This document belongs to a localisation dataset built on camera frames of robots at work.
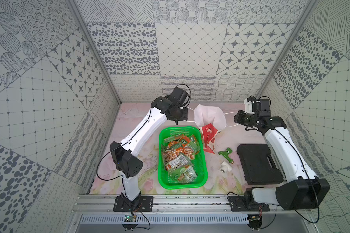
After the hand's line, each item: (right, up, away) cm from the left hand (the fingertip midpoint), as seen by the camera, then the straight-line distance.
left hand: (184, 113), depth 78 cm
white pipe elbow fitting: (+25, -32, +6) cm, 41 cm away
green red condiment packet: (+4, -18, +14) cm, 23 cm away
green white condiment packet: (-1, -28, +6) cm, 28 cm away
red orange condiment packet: (-5, -22, +9) cm, 24 cm away
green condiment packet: (-5, -33, 0) cm, 33 cm away
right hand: (+29, -3, +1) cm, 29 cm away
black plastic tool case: (+43, -30, +4) cm, 53 cm away
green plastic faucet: (+27, -26, +13) cm, 40 cm away
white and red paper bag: (+18, -4, +15) cm, 24 cm away
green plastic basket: (+6, -36, +3) cm, 37 cm away
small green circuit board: (-28, -53, -7) cm, 60 cm away
